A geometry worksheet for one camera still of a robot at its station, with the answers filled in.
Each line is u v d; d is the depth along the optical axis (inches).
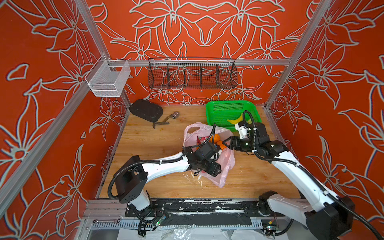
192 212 28.6
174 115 43.3
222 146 29.2
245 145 25.3
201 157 24.0
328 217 14.3
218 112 44.8
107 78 36.5
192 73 38.3
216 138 36.4
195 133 32.9
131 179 17.0
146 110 42.5
